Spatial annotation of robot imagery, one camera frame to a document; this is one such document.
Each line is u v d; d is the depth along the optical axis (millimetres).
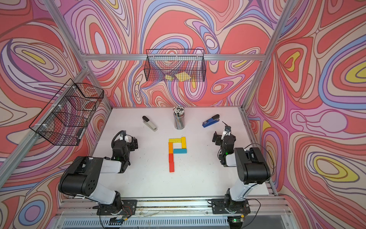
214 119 1087
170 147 959
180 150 937
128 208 722
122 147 717
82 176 460
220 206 732
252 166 480
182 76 908
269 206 820
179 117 959
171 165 885
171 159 905
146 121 1054
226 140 722
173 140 991
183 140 988
